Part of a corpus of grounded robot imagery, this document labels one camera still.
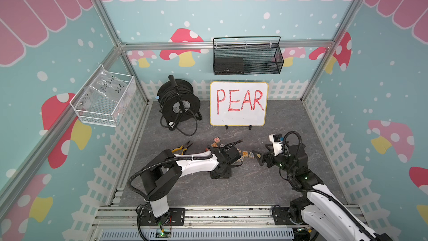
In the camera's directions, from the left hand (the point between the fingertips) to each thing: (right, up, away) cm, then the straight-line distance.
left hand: (223, 178), depth 85 cm
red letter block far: (-4, +17, +14) cm, 23 cm away
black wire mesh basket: (+14, +67, +9) cm, 68 cm away
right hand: (+17, +16, -6) cm, 24 cm away
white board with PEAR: (+11, +39, +14) cm, 43 cm away
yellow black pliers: (-23, +13, +11) cm, 28 cm away
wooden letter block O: (+12, +11, +9) cm, 18 cm away
